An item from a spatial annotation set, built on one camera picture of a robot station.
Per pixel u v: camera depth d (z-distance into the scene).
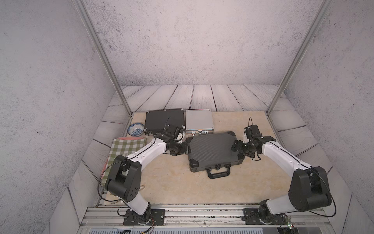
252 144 0.64
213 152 0.87
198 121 1.08
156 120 1.08
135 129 1.08
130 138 1.05
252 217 0.71
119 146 0.99
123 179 0.45
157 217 0.73
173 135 0.71
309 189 0.42
